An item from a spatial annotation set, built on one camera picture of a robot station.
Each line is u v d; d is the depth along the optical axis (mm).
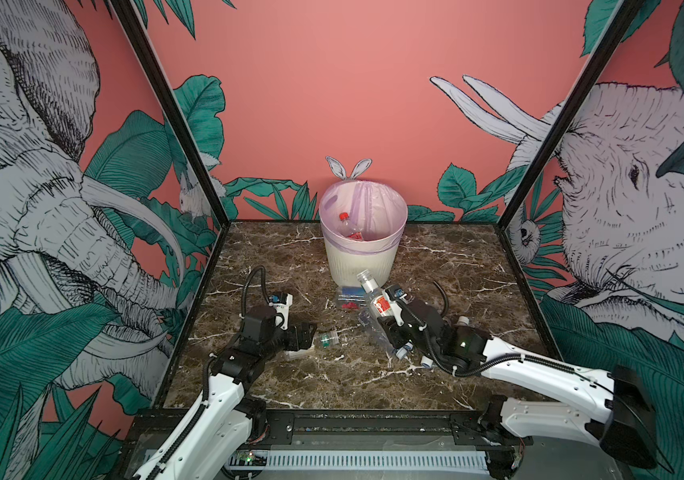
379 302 745
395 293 651
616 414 402
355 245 785
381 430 750
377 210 982
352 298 980
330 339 859
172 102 859
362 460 701
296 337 701
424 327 538
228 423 596
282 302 716
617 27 714
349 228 1010
